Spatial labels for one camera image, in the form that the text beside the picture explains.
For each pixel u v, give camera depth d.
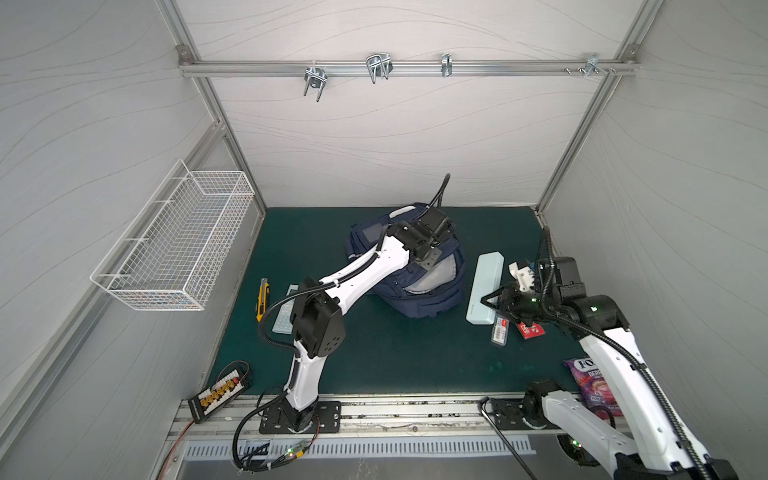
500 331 0.86
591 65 0.77
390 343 0.89
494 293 0.69
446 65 0.78
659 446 0.38
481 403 0.75
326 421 0.73
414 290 0.90
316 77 0.80
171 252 0.69
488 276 0.77
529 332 0.86
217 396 0.75
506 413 0.74
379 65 0.77
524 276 0.67
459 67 0.78
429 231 0.64
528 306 0.62
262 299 0.93
